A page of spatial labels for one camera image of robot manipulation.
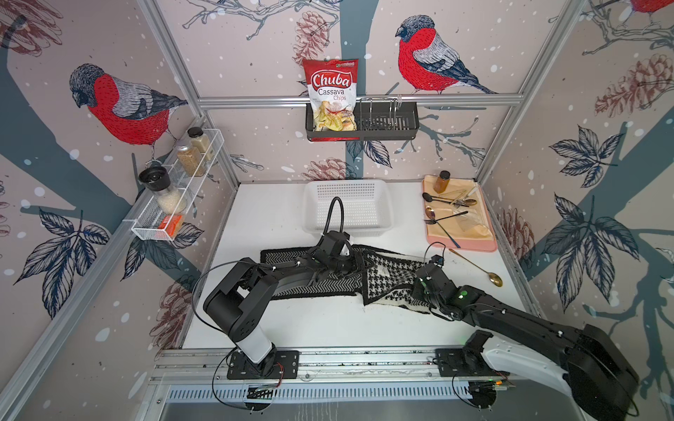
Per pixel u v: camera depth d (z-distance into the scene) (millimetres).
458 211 1100
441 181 1104
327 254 711
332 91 828
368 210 1104
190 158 757
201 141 808
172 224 656
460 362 728
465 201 1124
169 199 672
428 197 1141
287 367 731
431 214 1069
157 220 696
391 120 947
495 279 901
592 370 400
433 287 646
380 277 842
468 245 983
